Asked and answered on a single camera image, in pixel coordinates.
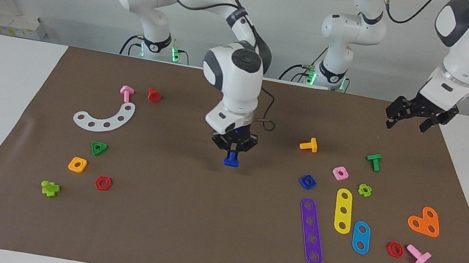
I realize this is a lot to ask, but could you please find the blue plastic screw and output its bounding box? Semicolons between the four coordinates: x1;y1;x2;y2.
223;149;242;168

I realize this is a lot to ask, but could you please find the blue square plastic nut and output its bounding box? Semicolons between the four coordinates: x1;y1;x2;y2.
298;173;318;191

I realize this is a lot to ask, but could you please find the dark green plastic screw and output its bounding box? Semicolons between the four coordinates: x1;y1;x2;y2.
364;152;383;173

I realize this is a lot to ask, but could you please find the orange plastic screw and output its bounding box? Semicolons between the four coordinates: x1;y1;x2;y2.
299;136;319;154

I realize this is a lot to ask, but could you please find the lime green flower nut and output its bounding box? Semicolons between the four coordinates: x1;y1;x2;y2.
357;182;373;198

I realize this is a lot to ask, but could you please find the pink square plastic nut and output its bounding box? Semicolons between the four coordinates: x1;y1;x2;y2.
331;165;351;182

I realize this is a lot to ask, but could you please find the brown paper table mat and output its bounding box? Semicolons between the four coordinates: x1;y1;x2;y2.
0;31;469;263

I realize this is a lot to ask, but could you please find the red plastic screw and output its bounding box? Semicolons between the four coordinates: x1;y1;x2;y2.
146;87;163;104

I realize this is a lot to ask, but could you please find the yellow three-hole plate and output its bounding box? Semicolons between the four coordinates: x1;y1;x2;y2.
330;187;358;235

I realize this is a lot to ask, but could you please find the orange heart three-hole plate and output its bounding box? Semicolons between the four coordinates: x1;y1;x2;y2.
405;204;444;239

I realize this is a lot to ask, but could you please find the purple four-hole plate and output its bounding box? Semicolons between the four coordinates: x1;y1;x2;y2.
290;197;334;263

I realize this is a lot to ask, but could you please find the pink plastic screw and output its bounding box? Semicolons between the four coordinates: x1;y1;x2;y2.
403;244;433;263
118;85;135;104

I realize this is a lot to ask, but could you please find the blue two-hole plate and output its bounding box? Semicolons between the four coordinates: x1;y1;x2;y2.
349;220;374;256

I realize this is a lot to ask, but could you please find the red hexagon plastic nut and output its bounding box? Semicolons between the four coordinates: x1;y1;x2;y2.
385;241;406;259
94;174;114;192

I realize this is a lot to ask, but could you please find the white curved five-hole plate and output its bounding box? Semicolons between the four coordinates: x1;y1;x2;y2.
71;93;137;138

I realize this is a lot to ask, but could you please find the green triangle plastic nut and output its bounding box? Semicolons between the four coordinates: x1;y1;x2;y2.
89;141;109;158

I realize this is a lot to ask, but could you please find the orange square plastic nut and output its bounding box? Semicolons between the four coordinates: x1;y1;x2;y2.
67;156;89;174

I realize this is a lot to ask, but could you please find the lime green plastic screw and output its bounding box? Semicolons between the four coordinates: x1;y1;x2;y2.
39;180;62;199

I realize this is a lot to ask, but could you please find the white box with labels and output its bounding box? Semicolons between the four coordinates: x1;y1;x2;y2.
0;10;50;42

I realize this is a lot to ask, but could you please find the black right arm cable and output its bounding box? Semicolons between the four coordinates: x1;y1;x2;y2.
253;87;282;132

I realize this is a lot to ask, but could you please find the black left base cable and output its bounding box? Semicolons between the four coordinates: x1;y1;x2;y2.
278;60;319;87

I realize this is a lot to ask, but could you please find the black base cable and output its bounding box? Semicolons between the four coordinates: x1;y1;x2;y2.
119;32;145;58
278;60;319;87

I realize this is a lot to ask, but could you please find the black right base cable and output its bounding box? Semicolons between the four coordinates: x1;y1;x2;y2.
119;32;145;58

